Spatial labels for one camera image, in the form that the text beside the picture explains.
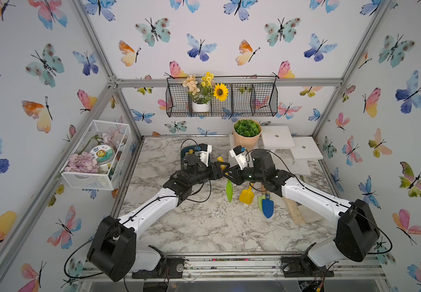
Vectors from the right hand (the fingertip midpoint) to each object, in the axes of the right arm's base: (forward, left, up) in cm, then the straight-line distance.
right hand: (225, 171), depth 77 cm
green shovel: (-5, -2, -4) cm, 6 cm away
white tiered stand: (+18, -33, -8) cm, 38 cm away
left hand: (+2, -1, +2) cm, 3 cm away
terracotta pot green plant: (+18, -9, +5) cm, 21 cm away
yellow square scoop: (0, -11, -22) cm, 25 cm away
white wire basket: (+10, +46, +8) cm, 48 cm away
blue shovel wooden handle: (-4, -22, -22) cm, 32 cm away
